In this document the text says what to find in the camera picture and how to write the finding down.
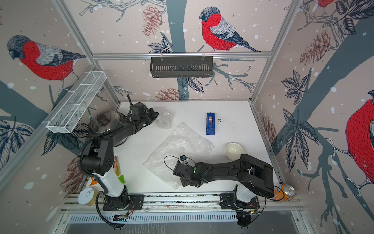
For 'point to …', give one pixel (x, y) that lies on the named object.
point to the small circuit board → (121, 217)
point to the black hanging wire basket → (181, 67)
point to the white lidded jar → (87, 196)
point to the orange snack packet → (93, 182)
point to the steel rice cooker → (107, 120)
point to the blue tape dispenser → (211, 124)
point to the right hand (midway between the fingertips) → (184, 177)
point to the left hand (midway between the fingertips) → (161, 109)
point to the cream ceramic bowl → (233, 151)
